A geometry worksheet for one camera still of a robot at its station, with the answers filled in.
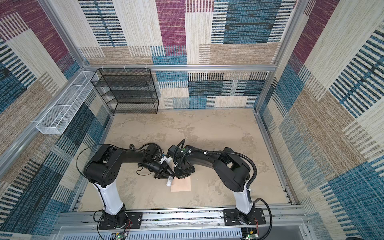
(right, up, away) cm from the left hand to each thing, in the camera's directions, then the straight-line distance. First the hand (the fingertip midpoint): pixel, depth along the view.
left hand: (173, 176), depth 86 cm
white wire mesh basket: (-53, +32, -14) cm, 64 cm away
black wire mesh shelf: (-36, +54, +24) cm, 69 cm away
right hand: (+6, -3, +1) cm, 7 cm away
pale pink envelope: (+5, -4, -1) cm, 6 cm away
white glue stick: (-1, -1, -4) cm, 4 cm away
